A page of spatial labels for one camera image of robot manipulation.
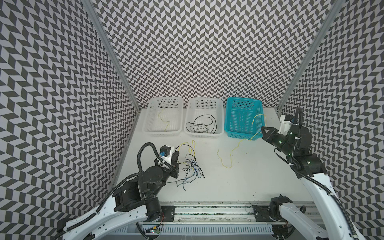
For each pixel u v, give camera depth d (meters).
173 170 0.55
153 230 0.68
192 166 0.81
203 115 1.04
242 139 1.05
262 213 0.73
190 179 0.82
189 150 0.74
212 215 0.74
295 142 0.48
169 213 0.72
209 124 1.06
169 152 0.53
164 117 1.15
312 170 0.46
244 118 1.12
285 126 0.60
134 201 0.45
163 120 1.12
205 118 1.12
